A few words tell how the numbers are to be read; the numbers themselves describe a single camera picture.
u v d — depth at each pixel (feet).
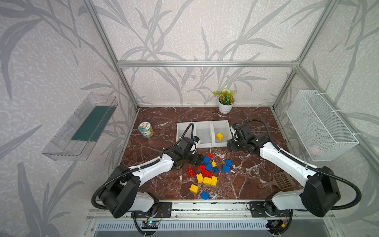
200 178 2.71
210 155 3.04
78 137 2.07
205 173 2.77
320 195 1.35
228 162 2.96
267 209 2.16
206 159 2.89
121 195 1.37
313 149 2.38
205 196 2.58
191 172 2.79
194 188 2.59
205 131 3.43
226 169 2.91
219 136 3.25
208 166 2.85
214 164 2.92
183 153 2.19
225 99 3.45
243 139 2.09
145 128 3.18
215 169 2.84
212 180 2.69
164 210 2.43
